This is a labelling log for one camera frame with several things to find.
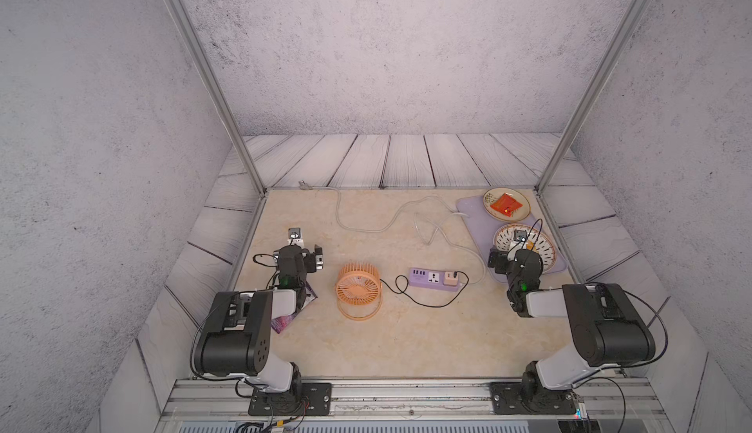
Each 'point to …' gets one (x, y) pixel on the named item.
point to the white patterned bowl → (536, 240)
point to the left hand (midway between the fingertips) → (304, 245)
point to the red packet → (506, 204)
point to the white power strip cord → (420, 222)
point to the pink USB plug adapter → (449, 278)
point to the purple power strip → (429, 278)
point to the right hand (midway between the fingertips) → (512, 246)
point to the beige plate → (491, 195)
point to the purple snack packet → (279, 323)
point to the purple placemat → (486, 226)
